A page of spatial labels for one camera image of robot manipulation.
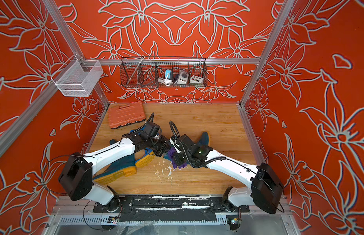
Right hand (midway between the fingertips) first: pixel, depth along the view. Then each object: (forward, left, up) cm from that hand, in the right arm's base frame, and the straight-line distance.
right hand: (193, 147), depth 81 cm
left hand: (-2, +11, -1) cm, 11 cm away
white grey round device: (+39, +6, +21) cm, 44 cm away
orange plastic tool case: (+30, +53, -6) cm, 61 cm away
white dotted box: (+41, -2, +18) cm, 45 cm away
